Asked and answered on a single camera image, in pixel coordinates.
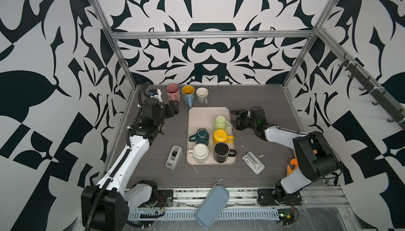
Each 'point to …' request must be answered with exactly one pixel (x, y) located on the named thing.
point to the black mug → (221, 152)
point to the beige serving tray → (203, 117)
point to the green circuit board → (285, 217)
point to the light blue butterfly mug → (188, 95)
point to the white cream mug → (200, 152)
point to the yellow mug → (221, 135)
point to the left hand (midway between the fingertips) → (170, 100)
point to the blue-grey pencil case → (211, 209)
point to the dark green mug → (202, 136)
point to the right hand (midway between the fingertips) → (229, 111)
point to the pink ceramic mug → (173, 91)
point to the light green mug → (220, 122)
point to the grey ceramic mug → (202, 92)
